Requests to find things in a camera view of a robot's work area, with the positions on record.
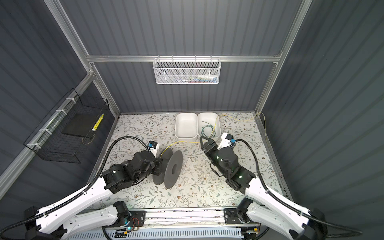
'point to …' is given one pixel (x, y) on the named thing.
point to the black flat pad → (80, 125)
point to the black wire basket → (48, 141)
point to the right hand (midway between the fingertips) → (202, 141)
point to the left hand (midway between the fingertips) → (163, 160)
